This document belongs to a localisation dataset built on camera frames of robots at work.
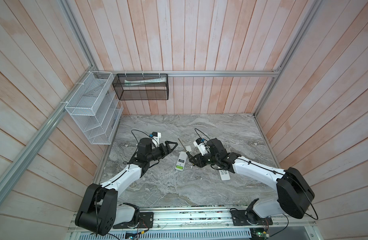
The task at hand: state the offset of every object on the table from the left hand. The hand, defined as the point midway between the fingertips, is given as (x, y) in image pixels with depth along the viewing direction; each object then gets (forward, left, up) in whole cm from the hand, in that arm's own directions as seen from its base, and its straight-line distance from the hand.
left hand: (175, 149), depth 82 cm
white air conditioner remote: (-9, -29, -15) cm, 34 cm away
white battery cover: (+10, -8, -16) cm, 21 cm away
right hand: (-4, -9, -5) cm, 11 cm away
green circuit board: (-38, +20, -17) cm, 47 cm away
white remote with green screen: (0, -3, -15) cm, 15 cm away
